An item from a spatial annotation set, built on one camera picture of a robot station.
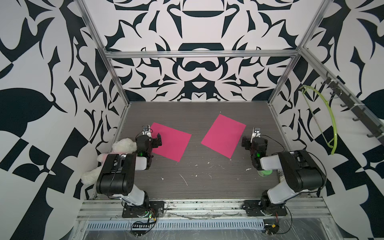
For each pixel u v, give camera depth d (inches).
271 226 27.7
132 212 28.8
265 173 32.2
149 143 29.8
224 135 40.4
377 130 19.8
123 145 34.0
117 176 18.0
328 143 27.7
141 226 28.6
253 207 29.3
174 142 40.1
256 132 32.1
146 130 31.8
